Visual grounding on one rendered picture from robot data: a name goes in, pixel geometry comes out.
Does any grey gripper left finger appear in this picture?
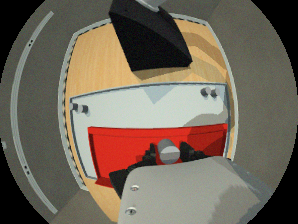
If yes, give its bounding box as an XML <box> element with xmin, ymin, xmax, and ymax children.
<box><xmin>109</xmin><ymin>143</ymin><xmax>157</xmax><ymax>199</ymax></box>

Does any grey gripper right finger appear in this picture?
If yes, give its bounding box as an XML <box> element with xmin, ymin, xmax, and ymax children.
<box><xmin>180</xmin><ymin>141</ymin><xmax>211</xmax><ymax>162</ymax></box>

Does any grey cylinder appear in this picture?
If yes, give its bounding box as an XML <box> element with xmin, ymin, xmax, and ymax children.
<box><xmin>157</xmin><ymin>139</ymin><xmax>180</xmax><ymax>164</ymax></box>
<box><xmin>210</xmin><ymin>88</ymin><xmax>220</xmax><ymax>97</ymax></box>
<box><xmin>78</xmin><ymin>105</ymin><xmax>88</xmax><ymax>113</ymax></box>
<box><xmin>200</xmin><ymin>87</ymin><xmax>211</xmax><ymax>96</ymax></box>
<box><xmin>69</xmin><ymin>103</ymin><xmax>78</xmax><ymax>110</ymax></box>

